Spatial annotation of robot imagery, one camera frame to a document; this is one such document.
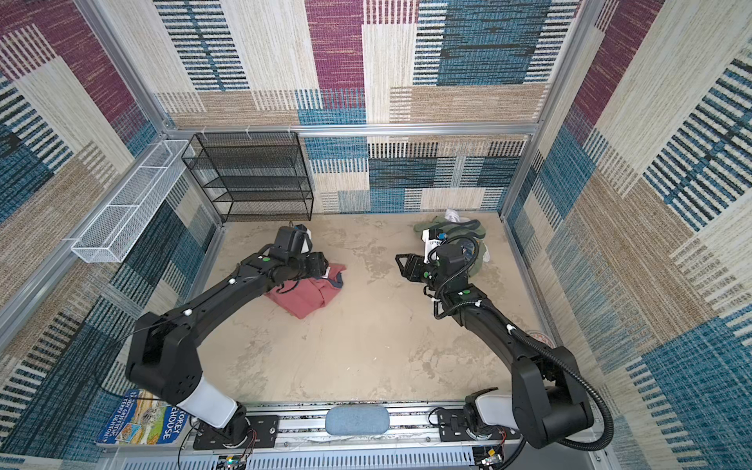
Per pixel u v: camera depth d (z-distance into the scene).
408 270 0.76
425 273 0.74
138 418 0.73
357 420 0.73
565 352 0.43
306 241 0.71
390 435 0.73
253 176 1.09
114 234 0.71
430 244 0.76
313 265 0.79
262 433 0.73
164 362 0.45
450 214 1.05
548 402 0.41
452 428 0.73
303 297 0.89
